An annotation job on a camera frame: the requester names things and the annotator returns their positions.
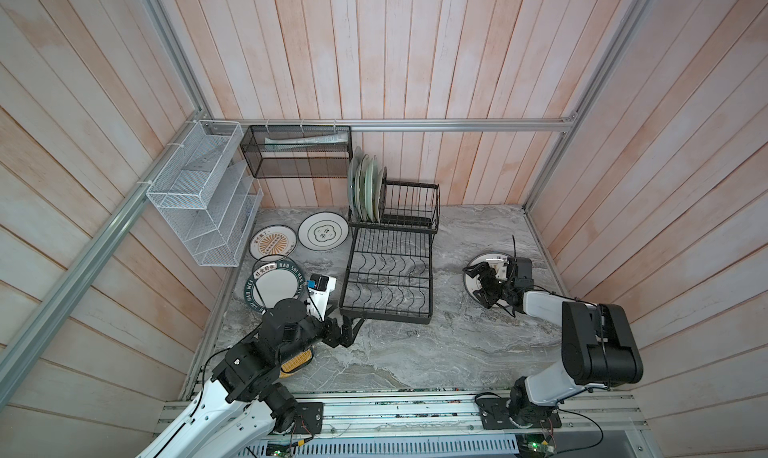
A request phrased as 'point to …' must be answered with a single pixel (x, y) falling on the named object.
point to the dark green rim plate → (274, 277)
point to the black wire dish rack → (389, 268)
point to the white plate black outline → (323, 231)
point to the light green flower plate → (369, 189)
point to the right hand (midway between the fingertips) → (467, 277)
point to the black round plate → (382, 194)
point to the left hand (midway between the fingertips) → (351, 317)
